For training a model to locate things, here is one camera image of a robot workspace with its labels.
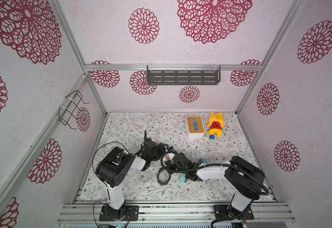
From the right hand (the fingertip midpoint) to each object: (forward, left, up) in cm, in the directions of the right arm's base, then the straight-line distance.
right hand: (164, 161), depth 88 cm
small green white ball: (+24, -31, -5) cm, 39 cm away
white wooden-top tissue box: (+29, -23, -2) cm, 36 cm away
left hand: (+11, -2, -1) cm, 11 cm away
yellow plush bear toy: (+34, -38, +1) cm, 51 cm away
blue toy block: (+23, -35, -6) cm, 42 cm away
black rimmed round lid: (-7, 0, -5) cm, 9 cm away
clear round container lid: (-9, +12, -4) cm, 15 cm away
